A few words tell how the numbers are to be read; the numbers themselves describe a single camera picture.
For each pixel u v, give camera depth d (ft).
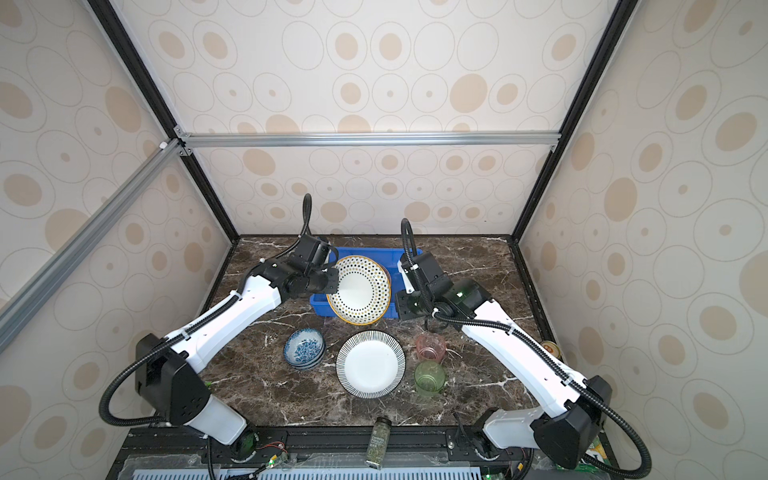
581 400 1.29
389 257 3.45
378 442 2.33
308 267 2.01
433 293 1.74
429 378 2.77
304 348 2.83
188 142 2.99
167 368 1.36
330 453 2.40
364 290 2.92
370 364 2.80
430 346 2.96
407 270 1.82
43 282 1.79
